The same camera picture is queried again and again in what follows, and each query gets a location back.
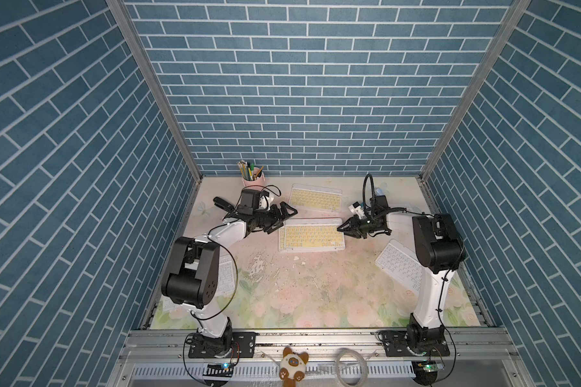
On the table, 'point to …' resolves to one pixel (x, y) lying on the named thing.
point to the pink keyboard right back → (400, 221)
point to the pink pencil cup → (259, 181)
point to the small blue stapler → (379, 192)
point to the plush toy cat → (293, 367)
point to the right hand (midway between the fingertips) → (342, 230)
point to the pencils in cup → (248, 170)
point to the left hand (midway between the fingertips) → (296, 217)
